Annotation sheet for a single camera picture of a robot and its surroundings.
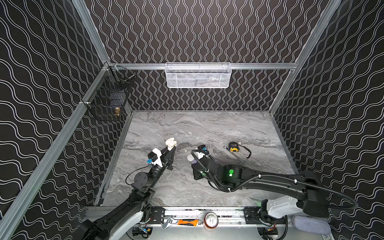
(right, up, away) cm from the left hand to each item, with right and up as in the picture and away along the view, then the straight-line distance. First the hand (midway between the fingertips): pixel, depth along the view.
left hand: (175, 147), depth 68 cm
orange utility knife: (+7, -37, +3) cm, 37 cm away
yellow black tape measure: (+35, -4, +29) cm, 46 cm away
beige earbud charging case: (-2, +2, 0) cm, 3 cm away
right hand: (+8, -11, +6) cm, 14 cm away
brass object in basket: (-34, +18, +15) cm, 41 cm away
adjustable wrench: (-4, -36, +4) cm, 37 cm away
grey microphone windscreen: (+63, -36, +1) cm, 73 cm away
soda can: (+16, -30, -5) cm, 35 cm away
